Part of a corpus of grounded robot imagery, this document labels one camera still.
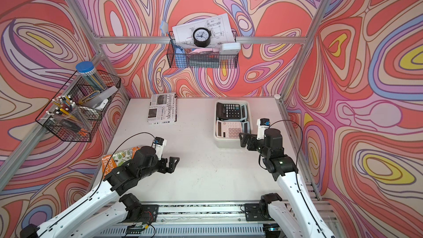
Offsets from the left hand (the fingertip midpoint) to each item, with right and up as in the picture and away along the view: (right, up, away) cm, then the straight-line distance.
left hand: (173, 157), depth 76 cm
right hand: (+36, +9, +1) cm, 37 cm away
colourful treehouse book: (-34, -4, +8) cm, 35 cm away
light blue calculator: (+37, +21, +19) cm, 47 cm away
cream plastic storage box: (+28, +5, +10) cm, 30 cm away
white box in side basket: (-32, +27, -4) cm, 42 cm away
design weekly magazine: (-15, +24, +32) cm, 43 cm away
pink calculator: (+28, +12, +12) cm, 32 cm away
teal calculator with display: (+37, +13, +13) cm, 42 cm away
